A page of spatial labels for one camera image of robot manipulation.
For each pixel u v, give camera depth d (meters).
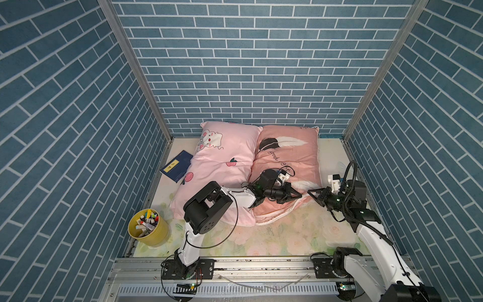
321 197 0.70
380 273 0.47
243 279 0.73
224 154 1.00
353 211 0.59
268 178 0.71
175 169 1.05
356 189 0.62
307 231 0.84
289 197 0.77
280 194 0.77
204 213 0.50
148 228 0.74
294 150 1.07
